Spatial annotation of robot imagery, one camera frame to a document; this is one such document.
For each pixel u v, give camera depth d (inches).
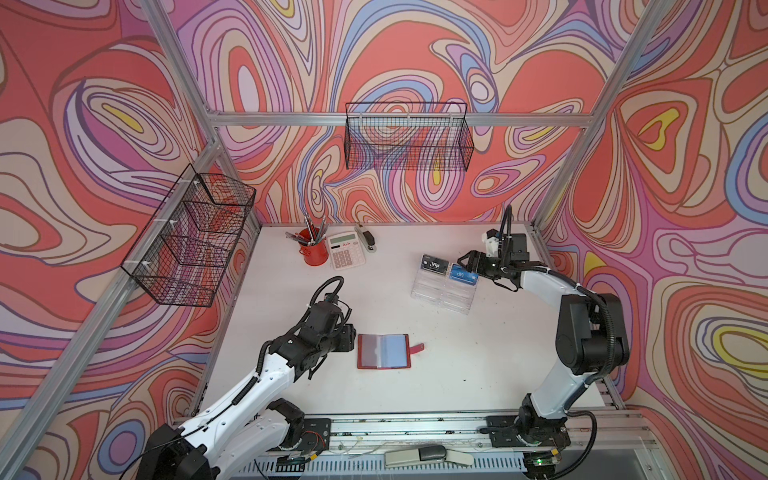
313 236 41.2
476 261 33.2
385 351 34.1
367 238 43.3
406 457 27.3
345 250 42.7
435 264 37.7
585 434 29.4
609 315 20.8
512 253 29.5
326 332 24.4
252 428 22.3
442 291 38.3
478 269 33.2
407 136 37.8
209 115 34.0
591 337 19.2
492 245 34.5
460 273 37.0
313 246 39.2
